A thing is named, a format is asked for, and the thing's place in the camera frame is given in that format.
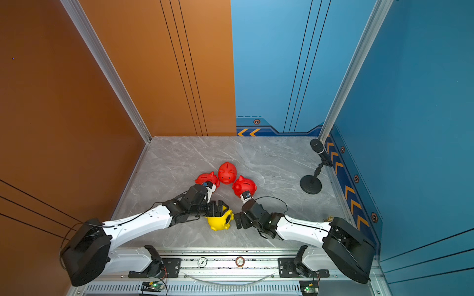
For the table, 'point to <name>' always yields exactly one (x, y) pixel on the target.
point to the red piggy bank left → (209, 177)
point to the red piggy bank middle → (227, 173)
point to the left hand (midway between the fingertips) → (224, 206)
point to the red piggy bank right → (242, 185)
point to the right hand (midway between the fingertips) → (242, 214)
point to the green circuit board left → (156, 285)
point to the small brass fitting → (331, 218)
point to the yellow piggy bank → (221, 222)
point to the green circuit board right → (311, 289)
